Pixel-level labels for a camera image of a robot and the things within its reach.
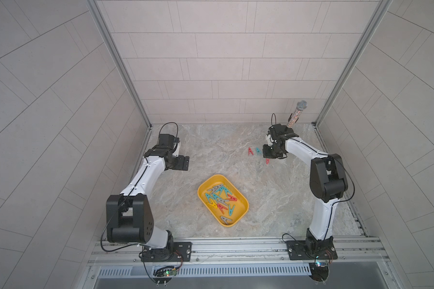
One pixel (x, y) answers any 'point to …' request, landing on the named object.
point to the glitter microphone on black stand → (301, 105)
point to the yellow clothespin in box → (212, 204)
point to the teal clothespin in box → (213, 196)
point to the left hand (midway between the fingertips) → (180, 160)
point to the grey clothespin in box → (225, 219)
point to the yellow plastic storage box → (223, 200)
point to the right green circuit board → (319, 271)
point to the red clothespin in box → (231, 198)
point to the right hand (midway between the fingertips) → (264, 153)
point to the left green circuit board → (164, 274)
